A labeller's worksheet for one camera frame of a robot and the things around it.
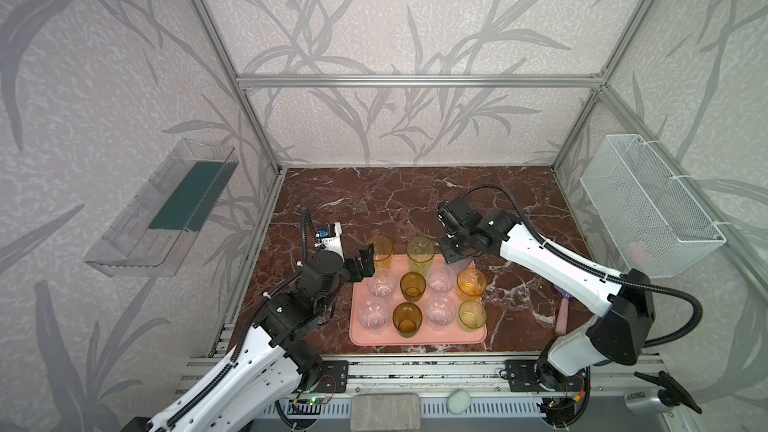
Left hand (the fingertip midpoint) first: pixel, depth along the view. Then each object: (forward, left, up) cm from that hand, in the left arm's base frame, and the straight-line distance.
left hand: (364, 240), depth 73 cm
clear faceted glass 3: (-2, -21, -18) cm, 28 cm away
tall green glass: (+2, -15, -10) cm, 18 cm away
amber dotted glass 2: (-13, -11, -21) cm, 27 cm away
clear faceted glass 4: (-11, -21, -22) cm, 32 cm away
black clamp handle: (-31, -63, -5) cm, 71 cm away
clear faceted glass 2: (-12, -2, -21) cm, 24 cm away
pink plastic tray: (-17, -16, -22) cm, 32 cm away
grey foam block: (-34, -6, -19) cm, 39 cm away
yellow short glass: (-3, -30, -18) cm, 35 cm away
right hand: (+4, -22, -6) cm, 23 cm away
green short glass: (-12, -29, -21) cm, 38 cm away
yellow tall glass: (+4, -4, -11) cm, 13 cm away
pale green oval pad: (-31, -23, -20) cm, 44 cm away
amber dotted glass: (-4, -13, -21) cm, 24 cm away
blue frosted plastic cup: (0, -26, -14) cm, 29 cm away
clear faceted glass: (-4, -4, -17) cm, 18 cm away
